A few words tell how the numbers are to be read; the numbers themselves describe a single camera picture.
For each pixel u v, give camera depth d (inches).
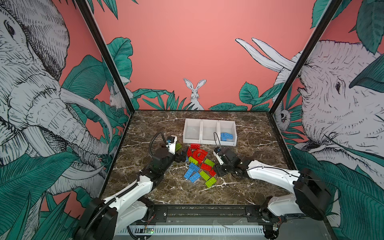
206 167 34.8
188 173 33.9
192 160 36.1
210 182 32.9
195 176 33.8
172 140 27.2
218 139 38.6
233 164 25.6
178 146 38.5
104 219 15.7
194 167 35.6
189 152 38.2
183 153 29.1
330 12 27.9
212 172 34.0
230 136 40.8
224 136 39.9
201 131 39.1
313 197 16.8
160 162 23.9
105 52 33.2
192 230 27.6
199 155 37.3
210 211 30.1
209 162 36.4
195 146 38.8
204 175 34.1
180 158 29.0
